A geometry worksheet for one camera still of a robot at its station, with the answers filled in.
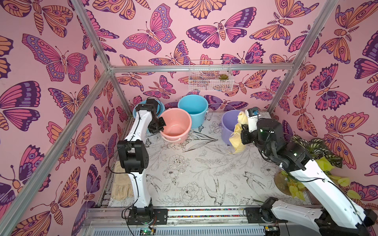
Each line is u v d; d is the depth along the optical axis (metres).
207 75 0.96
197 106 1.09
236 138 0.68
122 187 0.83
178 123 1.03
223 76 0.92
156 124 0.80
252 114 0.54
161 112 0.95
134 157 0.55
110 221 0.73
